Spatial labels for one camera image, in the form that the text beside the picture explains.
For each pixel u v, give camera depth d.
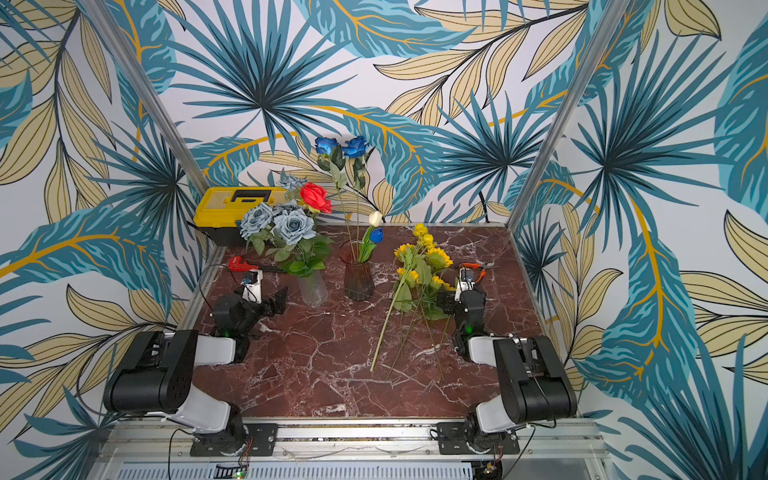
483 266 1.07
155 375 0.45
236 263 1.06
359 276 0.86
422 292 0.95
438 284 0.97
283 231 0.70
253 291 0.78
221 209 1.00
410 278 0.98
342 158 0.80
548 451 0.73
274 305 0.83
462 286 0.82
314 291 0.95
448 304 0.84
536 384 0.46
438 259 1.00
